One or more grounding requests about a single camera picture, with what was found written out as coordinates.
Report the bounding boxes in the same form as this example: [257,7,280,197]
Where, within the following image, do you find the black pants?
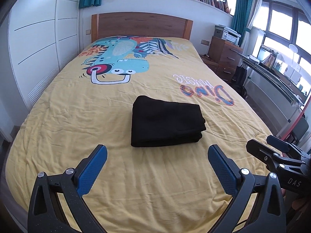
[131,95,206,147]

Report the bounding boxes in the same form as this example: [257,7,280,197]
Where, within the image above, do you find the long glass desk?
[241,55,304,127]

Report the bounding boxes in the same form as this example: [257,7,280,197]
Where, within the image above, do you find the black bag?
[230,66,247,99]

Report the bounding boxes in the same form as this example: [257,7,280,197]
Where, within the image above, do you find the white desk lamp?
[288,44,299,63]

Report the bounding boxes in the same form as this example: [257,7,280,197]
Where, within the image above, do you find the wooden nightstand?
[200,55,219,73]

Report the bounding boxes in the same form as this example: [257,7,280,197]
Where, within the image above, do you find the wooden drawer chest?
[208,36,243,83]

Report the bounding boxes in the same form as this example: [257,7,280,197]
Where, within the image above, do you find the white printer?
[214,25,241,45]

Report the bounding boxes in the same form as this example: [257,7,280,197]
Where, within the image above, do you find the right teal curtain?
[231,0,253,46]

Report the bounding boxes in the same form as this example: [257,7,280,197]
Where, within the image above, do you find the white wardrobe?
[0,0,84,117]

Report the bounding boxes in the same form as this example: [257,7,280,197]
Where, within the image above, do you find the wooden headboard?
[91,12,193,42]

